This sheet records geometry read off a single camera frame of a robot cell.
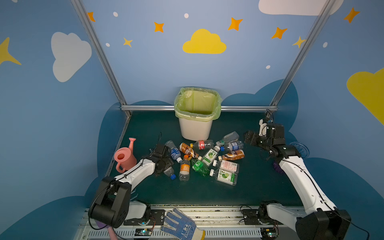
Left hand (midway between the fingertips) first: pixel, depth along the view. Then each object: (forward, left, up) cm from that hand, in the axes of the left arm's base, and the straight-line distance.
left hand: (169, 165), depth 90 cm
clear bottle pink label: (-1, -35, +2) cm, 35 cm away
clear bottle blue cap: (-5, -1, +1) cm, 6 cm away
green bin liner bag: (+39, -17, +15) cm, 45 cm away
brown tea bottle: (+7, -41, +2) cm, 41 cm away
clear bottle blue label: (+8, -3, +3) cm, 9 cm away
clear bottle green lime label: (-7, -33, +1) cm, 34 cm away
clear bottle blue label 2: (+13, -41, +2) cm, 43 cm away
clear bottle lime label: (+6, -26, +1) cm, 26 cm away
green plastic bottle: (-1, -18, 0) cm, 18 cm away
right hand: (+9, -47, +21) cm, 52 cm away
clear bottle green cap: (+20, -39, +1) cm, 44 cm away
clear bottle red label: (+13, -21, +3) cm, 25 cm away
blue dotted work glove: (-32, -12, -1) cm, 34 cm away
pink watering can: (0, +24, +8) cm, 25 cm away
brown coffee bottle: (+10, -11, +2) cm, 15 cm away
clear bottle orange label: (-7, -9, +1) cm, 12 cm away
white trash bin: (+22, -16, +7) cm, 28 cm away
